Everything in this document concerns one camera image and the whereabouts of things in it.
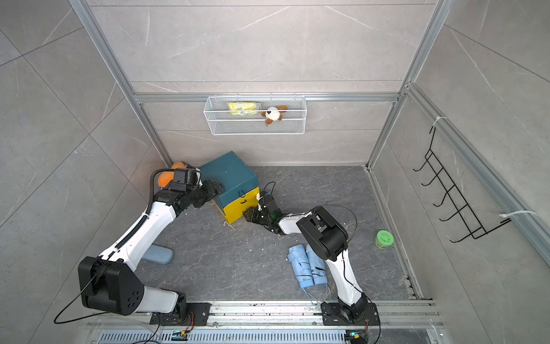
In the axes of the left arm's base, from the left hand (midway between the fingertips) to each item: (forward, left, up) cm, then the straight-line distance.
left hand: (219, 186), depth 84 cm
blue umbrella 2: (-27, -38, -18) cm, 50 cm away
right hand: (-2, -9, -19) cm, 21 cm away
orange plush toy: (+19, +34, -16) cm, 43 cm away
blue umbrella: (-22, -31, -18) cm, 42 cm away
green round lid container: (-17, -67, -17) cm, 72 cm away
